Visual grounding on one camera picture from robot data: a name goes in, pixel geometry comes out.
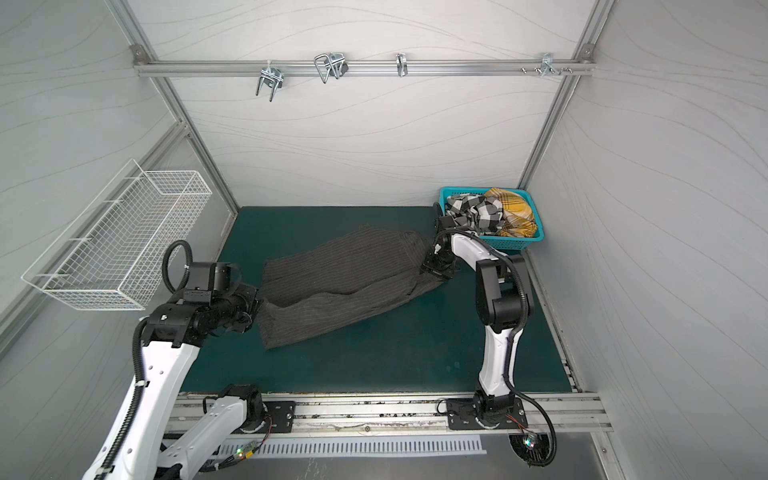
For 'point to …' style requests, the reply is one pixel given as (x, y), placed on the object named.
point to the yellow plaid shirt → (518, 217)
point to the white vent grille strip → (363, 447)
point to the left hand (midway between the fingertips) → (272, 289)
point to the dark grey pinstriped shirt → (316, 285)
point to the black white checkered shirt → (473, 212)
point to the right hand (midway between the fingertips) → (432, 267)
